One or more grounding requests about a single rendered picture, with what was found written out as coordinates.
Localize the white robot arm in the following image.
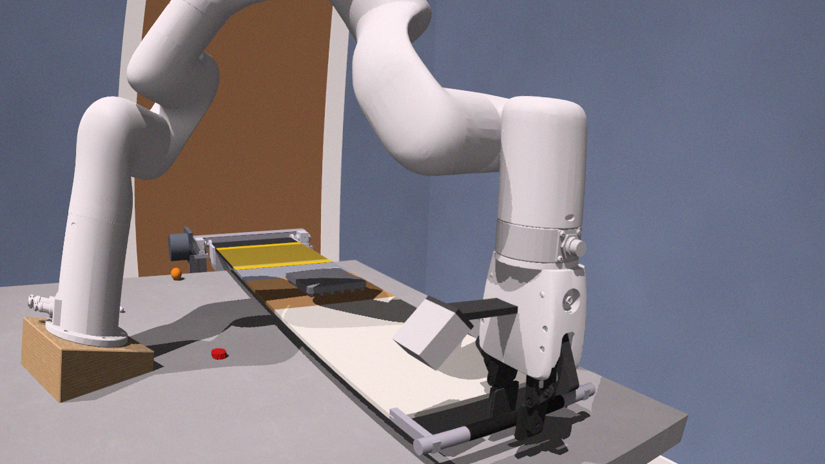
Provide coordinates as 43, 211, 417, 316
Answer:
28, 0, 587, 371

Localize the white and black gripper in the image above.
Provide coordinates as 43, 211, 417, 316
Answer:
476, 251, 587, 441

